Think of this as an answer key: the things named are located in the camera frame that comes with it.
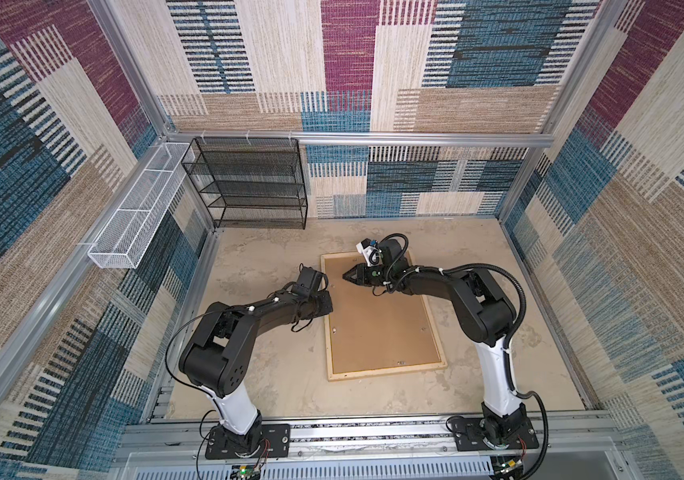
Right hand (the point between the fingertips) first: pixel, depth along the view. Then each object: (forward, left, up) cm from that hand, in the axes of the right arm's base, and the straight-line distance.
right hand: (345, 278), depth 97 cm
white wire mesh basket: (-7, +50, +30) cm, 59 cm away
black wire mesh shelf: (+34, +33, +13) cm, 50 cm away
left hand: (-6, +5, -3) cm, 9 cm away
